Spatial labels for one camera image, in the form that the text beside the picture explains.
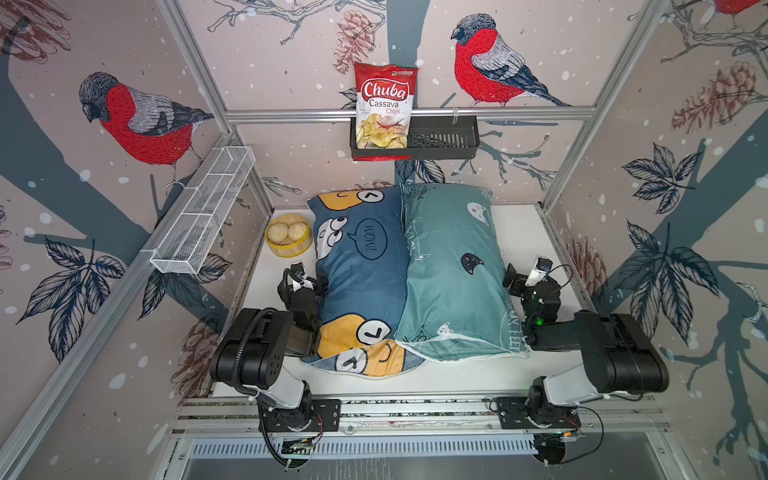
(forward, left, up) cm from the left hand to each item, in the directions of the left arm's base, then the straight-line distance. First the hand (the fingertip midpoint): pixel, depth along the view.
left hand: (307, 265), depth 90 cm
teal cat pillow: (-12, -44, -1) cm, 46 cm away
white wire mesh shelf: (-3, +24, +19) cm, 31 cm away
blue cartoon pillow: (-2, -17, +3) cm, 18 cm away
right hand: (+1, -68, -2) cm, 68 cm away
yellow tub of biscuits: (+18, +12, -7) cm, 23 cm away
